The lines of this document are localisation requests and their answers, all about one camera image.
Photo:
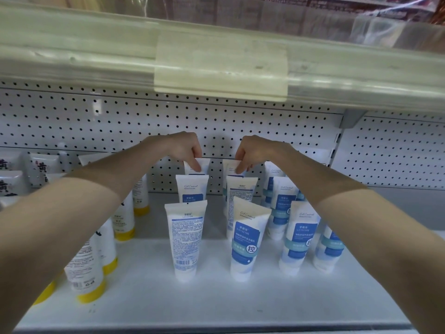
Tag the person's right hand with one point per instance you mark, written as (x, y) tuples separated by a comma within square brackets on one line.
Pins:
[(267, 149)]

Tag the person's left forearm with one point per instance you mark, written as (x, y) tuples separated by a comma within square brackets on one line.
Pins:
[(52, 240)]

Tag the person's right forearm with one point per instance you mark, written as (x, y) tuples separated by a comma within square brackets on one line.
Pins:
[(382, 246)]

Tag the group of blue-labelled white tubes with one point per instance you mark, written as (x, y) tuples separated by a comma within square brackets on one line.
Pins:
[(186, 240)]

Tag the person's left hand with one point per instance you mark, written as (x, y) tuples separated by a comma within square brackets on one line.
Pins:
[(184, 146)]

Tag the row of yellow cap tubes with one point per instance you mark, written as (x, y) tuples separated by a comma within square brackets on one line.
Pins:
[(87, 271)]

